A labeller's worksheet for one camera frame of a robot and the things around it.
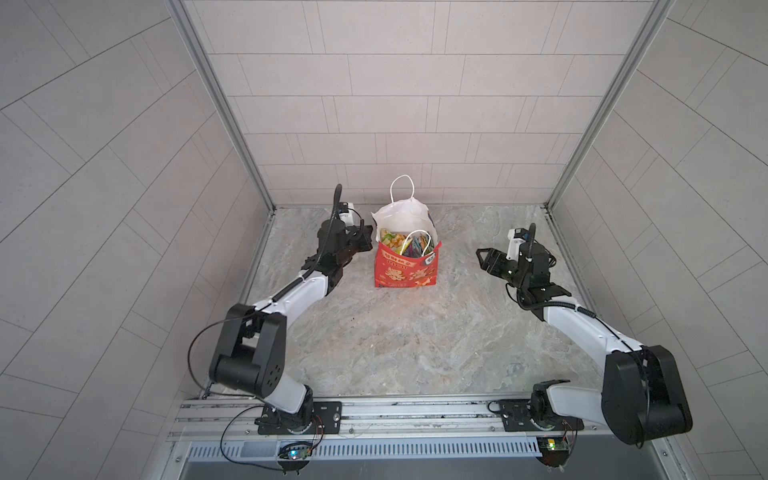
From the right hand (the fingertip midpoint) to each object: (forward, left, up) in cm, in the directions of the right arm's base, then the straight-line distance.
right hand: (482, 252), depth 86 cm
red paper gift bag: (+3, +22, +4) cm, 23 cm away
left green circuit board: (-44, +50, -11) cm, 67 cm away
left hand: (+8, +29, +7) cm, 31 cm away
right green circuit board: (-46, -9, -16) cm, 49 cm away
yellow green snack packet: (+5, +26, +2) cm, 26 cm away
